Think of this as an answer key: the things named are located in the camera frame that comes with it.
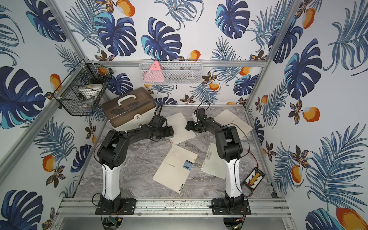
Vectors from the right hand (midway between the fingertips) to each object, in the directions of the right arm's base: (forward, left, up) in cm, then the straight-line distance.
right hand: (190, 128), depth 106 cm
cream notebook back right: (+12, -31, -3) cm, 33 cm away
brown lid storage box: (+1, +35, +20) cm, 41 cm away
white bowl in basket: (-1, +56, +34) cm, 66 cm away
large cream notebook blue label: (-30, +9, -2) cm, 32 cm away
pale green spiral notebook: (-26, -15, -4) cm, 30 cm away
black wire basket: (-6, +66, +36) cm, 75 cm away
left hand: (-5, +15, +3) cm, 16 cm away
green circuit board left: (-57, +39, -4) cm, 69 cm away
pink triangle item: (+15, +23, +34) cm, 44 cm away
